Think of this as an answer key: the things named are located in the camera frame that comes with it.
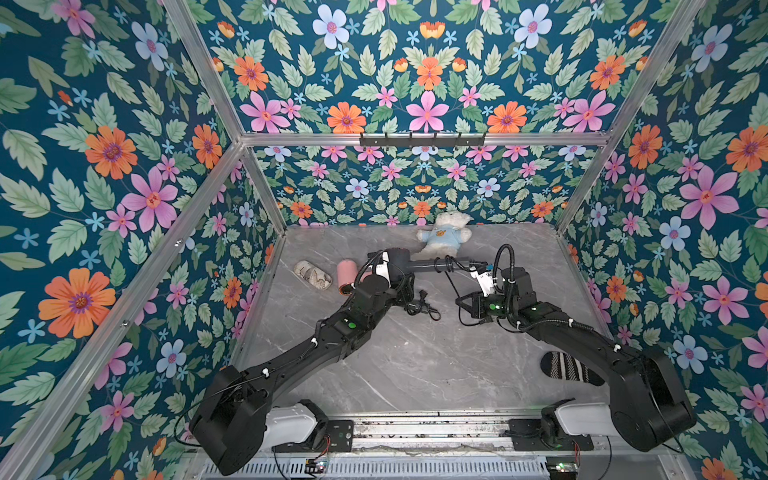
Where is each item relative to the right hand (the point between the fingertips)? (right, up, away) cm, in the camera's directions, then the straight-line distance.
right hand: (464, 295), depth 85 cm
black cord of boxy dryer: (+8, -10, +9) cm, 15 cm away
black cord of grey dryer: (-14, -5, +9) cm, 17 cm away
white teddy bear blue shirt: (-4, +17, +20) cm, 26 cm away
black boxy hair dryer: (-18, +9, -8) cm, 22 cm away
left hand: (-16, +7, -6) cm, 18 cm away
